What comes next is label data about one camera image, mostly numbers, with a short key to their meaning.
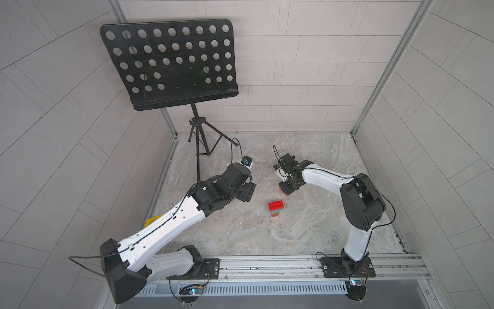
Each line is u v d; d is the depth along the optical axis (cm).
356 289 68
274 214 84
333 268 71
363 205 49
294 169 69
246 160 61
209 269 71
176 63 64
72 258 39
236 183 52
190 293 65
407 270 72
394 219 46
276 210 84
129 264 37
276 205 79
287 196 91
